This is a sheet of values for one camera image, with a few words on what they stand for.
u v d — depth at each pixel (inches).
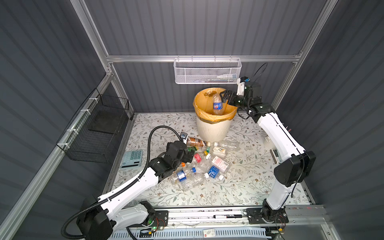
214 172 33.1
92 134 28.8
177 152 22.6
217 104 33.3
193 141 38.1
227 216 29.0
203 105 40.0
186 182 32.5
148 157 21.5
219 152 36.1
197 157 35.0
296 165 18.2
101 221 14.8
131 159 36.3
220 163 34.9
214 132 36.3
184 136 26.4
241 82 27.4
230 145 38.9
